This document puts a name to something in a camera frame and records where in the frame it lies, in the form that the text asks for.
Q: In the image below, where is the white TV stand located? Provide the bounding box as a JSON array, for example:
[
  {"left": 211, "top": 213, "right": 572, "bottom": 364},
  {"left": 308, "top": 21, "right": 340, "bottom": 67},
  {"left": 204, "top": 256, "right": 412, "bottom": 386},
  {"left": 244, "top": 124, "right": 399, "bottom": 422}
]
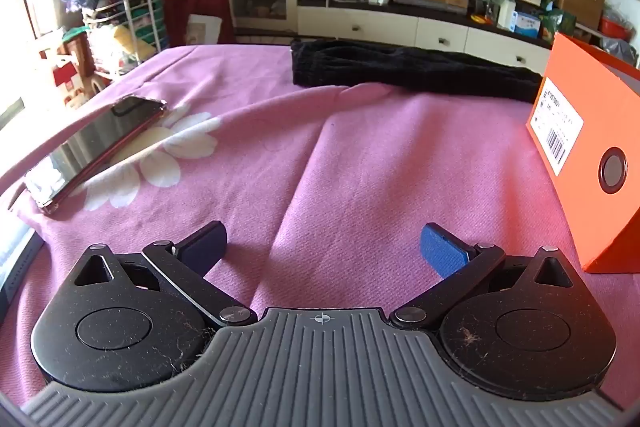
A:
[{"left": 297, "top": 0, "right": 553, "bottom": 78}]

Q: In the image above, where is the blue and white box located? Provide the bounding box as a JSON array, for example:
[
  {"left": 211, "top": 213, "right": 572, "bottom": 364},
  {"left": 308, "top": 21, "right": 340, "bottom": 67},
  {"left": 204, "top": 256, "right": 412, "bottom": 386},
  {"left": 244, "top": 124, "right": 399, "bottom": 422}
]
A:
[{"left": 510, "top": 12, "right": 543, "bottom": 32}]

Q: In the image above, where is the black cloth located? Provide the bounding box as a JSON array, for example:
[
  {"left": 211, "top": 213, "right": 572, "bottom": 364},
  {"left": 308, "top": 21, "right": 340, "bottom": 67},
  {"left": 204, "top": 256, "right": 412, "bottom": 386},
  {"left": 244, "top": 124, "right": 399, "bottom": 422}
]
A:
[{"left": 290, "top": 38, "right": 543, "bottom": 104}]

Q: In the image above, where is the grey flat device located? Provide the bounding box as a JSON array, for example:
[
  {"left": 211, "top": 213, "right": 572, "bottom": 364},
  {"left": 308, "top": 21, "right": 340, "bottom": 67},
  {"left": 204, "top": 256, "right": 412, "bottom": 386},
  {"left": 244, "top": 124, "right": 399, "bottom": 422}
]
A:
[{"left": 0, "top": 227, "right": 46, "bottom": 323}]

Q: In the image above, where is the red plastic basin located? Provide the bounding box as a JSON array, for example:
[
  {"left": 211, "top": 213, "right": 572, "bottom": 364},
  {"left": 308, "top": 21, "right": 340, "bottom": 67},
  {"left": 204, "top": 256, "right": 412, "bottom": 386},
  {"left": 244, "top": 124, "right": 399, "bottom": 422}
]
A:
[{"left": 600, "top": 17, "right": 632, "bottom": 40}]

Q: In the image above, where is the smartphone in clear case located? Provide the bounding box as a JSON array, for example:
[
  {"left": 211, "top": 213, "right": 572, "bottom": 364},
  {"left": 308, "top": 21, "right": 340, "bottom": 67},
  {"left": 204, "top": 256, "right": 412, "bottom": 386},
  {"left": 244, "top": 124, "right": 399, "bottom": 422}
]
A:
[{"left": 24, "top": 94, "right": 168, "bottom": 212}]

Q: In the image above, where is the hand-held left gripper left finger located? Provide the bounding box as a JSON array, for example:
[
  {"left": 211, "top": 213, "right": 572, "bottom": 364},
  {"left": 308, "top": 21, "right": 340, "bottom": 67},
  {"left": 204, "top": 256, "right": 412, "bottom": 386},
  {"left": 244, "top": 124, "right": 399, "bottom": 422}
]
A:
[{"left": 72, "top": 221, "right": 258, "bottom": 328}]

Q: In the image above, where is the orange cardboard box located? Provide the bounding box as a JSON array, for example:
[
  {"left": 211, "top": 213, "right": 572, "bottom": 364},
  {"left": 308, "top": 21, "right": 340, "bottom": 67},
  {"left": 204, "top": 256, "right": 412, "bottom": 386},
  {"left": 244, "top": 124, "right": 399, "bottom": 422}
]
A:
[{"left": 526, "top": 32, "right": 640, "bottom": 274}]

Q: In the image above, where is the white paper bag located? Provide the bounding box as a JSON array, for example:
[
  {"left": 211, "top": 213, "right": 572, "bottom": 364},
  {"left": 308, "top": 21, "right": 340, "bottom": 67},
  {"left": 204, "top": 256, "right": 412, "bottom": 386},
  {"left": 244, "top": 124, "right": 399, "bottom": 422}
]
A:
[{"left": 186, "top": 13, "right": 223, "bottom": 46}]

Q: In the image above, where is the brown cardboard box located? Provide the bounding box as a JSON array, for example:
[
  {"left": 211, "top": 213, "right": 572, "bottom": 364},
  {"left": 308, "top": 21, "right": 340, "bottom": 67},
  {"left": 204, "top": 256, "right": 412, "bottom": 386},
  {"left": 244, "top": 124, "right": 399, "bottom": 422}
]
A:
[{"left": 557, "top": 0, "right": 606, "bottom": 30}]

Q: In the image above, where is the green snack bag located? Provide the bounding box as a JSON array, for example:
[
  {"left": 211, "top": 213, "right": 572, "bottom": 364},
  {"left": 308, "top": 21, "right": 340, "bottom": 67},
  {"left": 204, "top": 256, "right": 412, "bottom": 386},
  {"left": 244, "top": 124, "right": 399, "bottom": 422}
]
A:
[{"left": 542, "top": 9, "right": 576, "bottom": 38}]

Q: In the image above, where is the pink floral blanket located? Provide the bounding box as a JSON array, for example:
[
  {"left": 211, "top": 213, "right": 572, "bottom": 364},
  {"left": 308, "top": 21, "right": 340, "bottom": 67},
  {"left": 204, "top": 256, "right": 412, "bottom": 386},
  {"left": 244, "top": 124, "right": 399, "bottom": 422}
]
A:
[{"left": 0, "top": 38, "right": 640, "bottom": 408}]

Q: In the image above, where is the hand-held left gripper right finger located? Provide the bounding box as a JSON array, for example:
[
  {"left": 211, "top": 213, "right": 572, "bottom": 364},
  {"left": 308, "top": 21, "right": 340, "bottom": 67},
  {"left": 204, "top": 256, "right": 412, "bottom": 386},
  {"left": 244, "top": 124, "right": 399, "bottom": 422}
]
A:
[{"left": 390, "top": 222, "right": 573, "bottom": 330}]

